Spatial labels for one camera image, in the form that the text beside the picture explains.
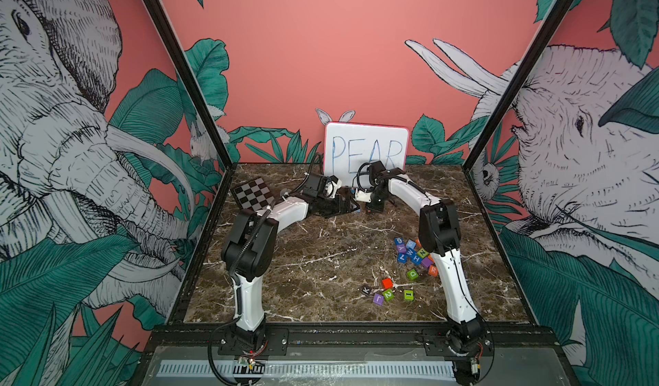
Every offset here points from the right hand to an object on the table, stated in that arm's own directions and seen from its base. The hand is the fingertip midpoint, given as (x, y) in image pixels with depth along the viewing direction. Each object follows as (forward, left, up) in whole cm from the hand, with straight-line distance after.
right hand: (368, 201), depth 105 cm
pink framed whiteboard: (+17, +9, +16) cm, 25 cm away
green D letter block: (-31, -13, -1) cm, 33 cm away
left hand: (-9, +7, +9) cm, 15 cm away
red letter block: (-33, -5, -2) cm, 34 cm away
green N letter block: (-37, -4, -1) cm, 38 cm away
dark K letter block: (-36, +3, -1) cm, 36 cm away
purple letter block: (-39, -1, -2) cm, 39 cm away
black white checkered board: (+3, +49, +1) cm, 49 cm away
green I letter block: (-38, -11, -1) cm, 39 cm away
